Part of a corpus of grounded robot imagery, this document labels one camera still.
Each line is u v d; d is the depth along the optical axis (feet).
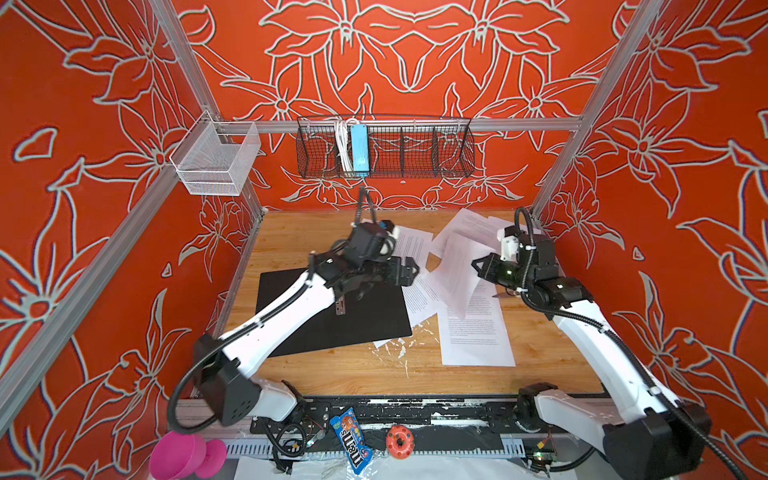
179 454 2.05
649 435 1.19
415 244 3.61
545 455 2.24
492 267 2.17
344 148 2.95
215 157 3.08
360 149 2.93
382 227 2.16
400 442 2.24
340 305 3.04
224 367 1.30
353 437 2.29
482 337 2.85
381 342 2.80
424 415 2.44
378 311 3.03
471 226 3.75
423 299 3.11
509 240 2.25
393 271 2.09
